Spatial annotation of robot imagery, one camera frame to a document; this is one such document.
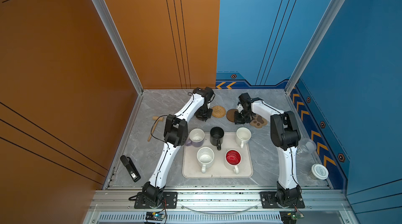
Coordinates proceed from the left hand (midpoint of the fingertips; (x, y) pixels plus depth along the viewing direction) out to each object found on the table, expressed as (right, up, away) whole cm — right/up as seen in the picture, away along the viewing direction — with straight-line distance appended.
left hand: (206, 117), depth 101 cm
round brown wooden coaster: (+16, +1, +5) cm, 17 cm away
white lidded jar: (+55, -25, -25) cm, 65 cm away
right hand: (+19, -3, +2) cm, 20 cm away
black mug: (+6, -9, -11) cm, 15 cm away
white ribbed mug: (-1, -21, -15) cm, 25 cm away
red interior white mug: (+13, -20, -21) cm, 32 cm away
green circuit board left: (-23, -42, -30) cm, 57 cm away
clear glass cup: (+57, -16, -11) cm, 61 cm away
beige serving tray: (+6, -26, -19) cm, 32 cm away
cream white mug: (+21, -10, -9) cm, 25 cm away
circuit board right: (+38, -42, -31) cm, 64 cm away
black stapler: (-39, -25, -20) cm, 51 cm away
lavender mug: (-6, -11, -7) cm, 14 cm away
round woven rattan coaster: (+8, +3, +7) cm, 11 cm away
